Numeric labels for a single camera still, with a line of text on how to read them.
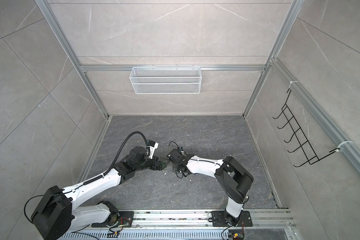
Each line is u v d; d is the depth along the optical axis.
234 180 0.46
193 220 0.75
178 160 0.70
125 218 0.73
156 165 0.71
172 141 1.05
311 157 0.58
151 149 0.72
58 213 0.40
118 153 0.60
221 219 0.73
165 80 1.00
